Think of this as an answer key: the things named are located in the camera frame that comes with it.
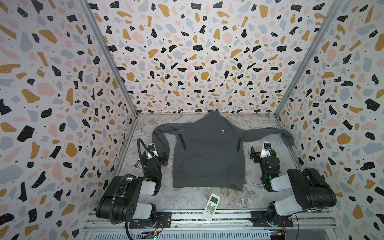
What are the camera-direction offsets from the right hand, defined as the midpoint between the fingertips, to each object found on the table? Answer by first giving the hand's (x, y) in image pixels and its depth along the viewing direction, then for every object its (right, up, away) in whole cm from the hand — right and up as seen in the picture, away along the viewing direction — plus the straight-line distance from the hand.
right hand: (260, 144), depth 89 cm
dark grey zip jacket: (-30, -6, +9) cm, 32 cm away
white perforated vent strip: (-44, -41, -19) cm, 63 cm away
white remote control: (-30, -31, -13) cm, 45 cm away
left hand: (-63, -2, -3) cm, 64 cm away
